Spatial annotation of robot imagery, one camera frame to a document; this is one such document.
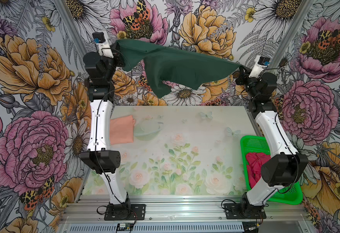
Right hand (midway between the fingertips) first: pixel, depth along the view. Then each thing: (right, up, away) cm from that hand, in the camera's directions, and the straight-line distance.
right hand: (236, 71), depth 75 cm
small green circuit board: (-55, -76, -4) cm, 95 cm away
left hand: (-55, +6, -6) cm, 56 cm away
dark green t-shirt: (-34, +8, +20) cm, 41 cm away
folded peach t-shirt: (-71, -32, +35) cm, 85 cm away
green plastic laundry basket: (+28, -63, 0) cm, 69 cm away
